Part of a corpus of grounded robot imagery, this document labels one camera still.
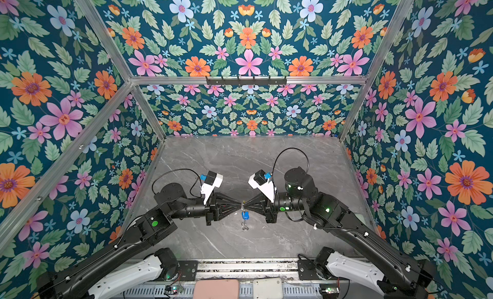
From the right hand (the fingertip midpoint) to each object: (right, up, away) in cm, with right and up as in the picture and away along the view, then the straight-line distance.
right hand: (246, 204), depth 58 cm
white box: (+7, -34, +12) cm, 37 cm away
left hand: (-2, 0, -3) cm, 4 cm away
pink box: (-12, -35, +12) cm, 39 cm away
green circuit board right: (+30, -36, +13) cm, 49 cm away
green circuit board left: (-28, -35, +12) cm, 47 cm away
